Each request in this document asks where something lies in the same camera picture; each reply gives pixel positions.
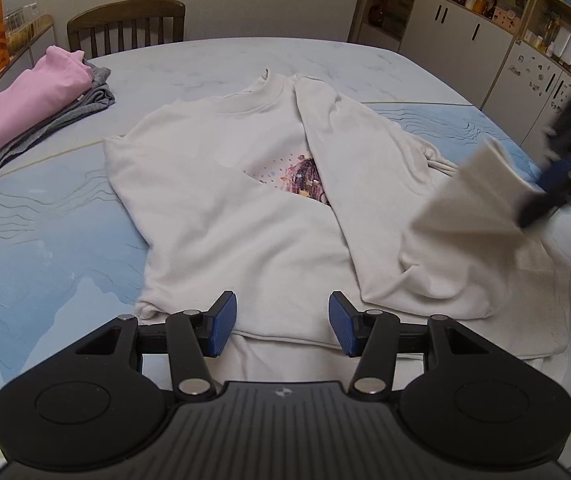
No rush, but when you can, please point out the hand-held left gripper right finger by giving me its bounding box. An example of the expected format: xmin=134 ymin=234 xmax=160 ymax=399
xmin=328 ymin=290 xmax=481 ymax=403

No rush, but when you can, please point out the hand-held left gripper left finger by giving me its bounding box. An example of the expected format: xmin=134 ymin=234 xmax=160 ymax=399
xmin=74 ymin=290 xmax=239 ymax=402

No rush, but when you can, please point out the white printed sweatshirt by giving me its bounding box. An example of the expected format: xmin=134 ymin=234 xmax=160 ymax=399
xmin=103 ymin=67 xmax=571 ymax=386

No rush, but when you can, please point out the white plastic container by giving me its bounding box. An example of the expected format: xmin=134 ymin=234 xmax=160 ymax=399
xmin=550 ymin=25 xmax=571 ymax=66

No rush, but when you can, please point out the white cabinet with stickers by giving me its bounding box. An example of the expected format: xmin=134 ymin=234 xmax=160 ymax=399
xmin=398 ymin=0 xmax=571 ymax=153

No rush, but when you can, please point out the blue printed table mat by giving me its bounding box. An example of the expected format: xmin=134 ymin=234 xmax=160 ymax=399
xmin=0 ymin=100 xmax=533 ymax=461

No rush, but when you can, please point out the cardboard box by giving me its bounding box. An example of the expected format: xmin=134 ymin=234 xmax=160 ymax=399
xmin=380 ymin=0 xmax=415 ymax=37

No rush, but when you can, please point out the grey garment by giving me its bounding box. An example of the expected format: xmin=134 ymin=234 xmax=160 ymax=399
xmin=0 ymin=62 xmax=116 ymax=186

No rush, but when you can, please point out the pink sweatshirt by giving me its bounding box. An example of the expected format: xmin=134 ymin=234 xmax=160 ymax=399
xmin=0 ymin=45 xmax=94 ymax=161

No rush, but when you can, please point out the wooden chair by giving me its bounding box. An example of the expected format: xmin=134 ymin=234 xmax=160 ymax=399
xmin=66 ymin=0 xmax=186 ymax=59

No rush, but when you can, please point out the clear plastic box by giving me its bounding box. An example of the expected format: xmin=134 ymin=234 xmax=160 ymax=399
xmin=3 ymin=2 xmax=56 ymax=56

